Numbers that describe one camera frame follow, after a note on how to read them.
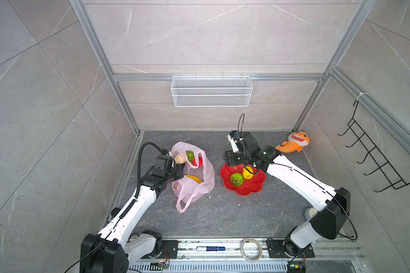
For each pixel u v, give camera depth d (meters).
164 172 0.60
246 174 0.93
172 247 0.73
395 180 0.59
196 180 0.91
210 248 0.73
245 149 0.58
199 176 0.91
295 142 1.05
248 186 0.93
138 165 0.56
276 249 0.73
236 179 0.90
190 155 0.98
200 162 0.89
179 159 0.93
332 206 0.42
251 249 0.75
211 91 1.01
